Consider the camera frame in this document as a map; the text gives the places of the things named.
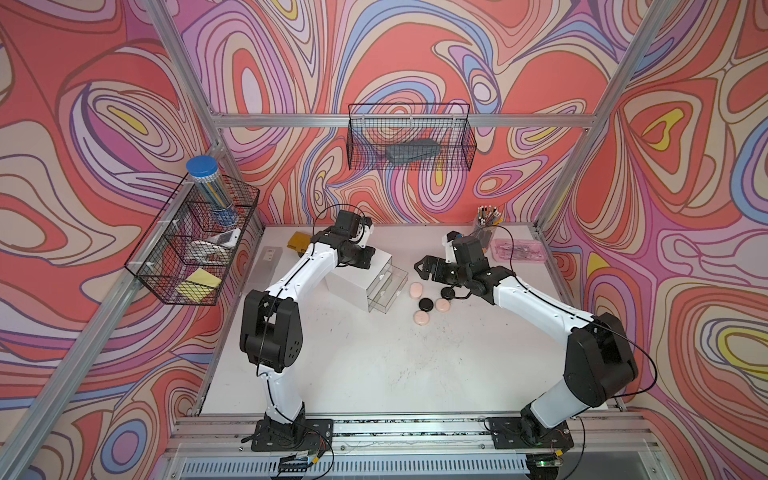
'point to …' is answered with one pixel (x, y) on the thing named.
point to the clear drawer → (388, 289)
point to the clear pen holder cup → (488, 218)
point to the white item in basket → (227, 238)
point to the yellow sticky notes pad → (199, 285)
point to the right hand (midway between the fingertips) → (428, 275)
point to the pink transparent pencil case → (518, 250)
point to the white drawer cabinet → (351, 284)
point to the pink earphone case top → (415, 290)
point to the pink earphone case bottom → (421, 318)
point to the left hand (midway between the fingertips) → (371, 260)
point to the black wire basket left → (186, 257)
